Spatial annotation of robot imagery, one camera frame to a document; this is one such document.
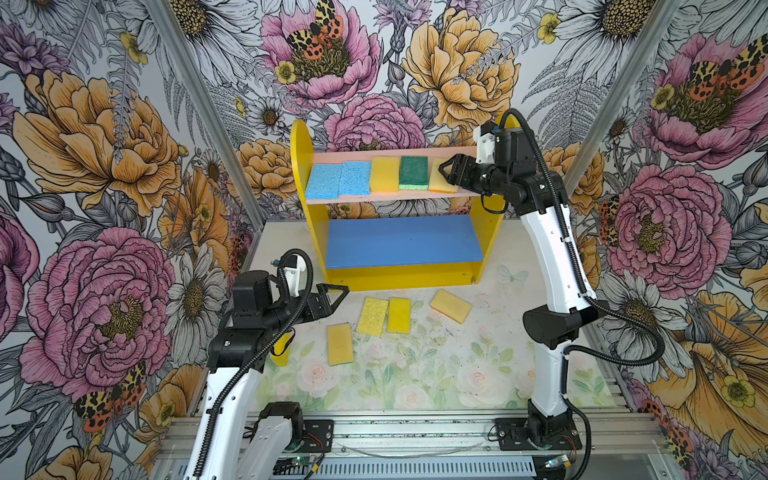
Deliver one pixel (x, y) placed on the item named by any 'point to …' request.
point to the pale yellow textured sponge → (372, 317)
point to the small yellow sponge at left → (283, 359)
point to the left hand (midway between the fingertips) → (337, 304)
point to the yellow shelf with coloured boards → (388, 221)
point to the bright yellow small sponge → (399, 316)
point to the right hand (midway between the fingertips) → (448, 179)
